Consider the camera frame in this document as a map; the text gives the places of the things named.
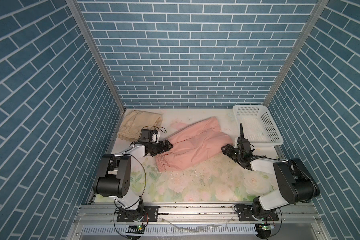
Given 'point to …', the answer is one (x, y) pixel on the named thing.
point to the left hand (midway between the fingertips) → (167, 147)
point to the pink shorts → (192, 143)
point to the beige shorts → (134, 121)
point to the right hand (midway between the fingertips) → (223, 147)
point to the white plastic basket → (258, 125)
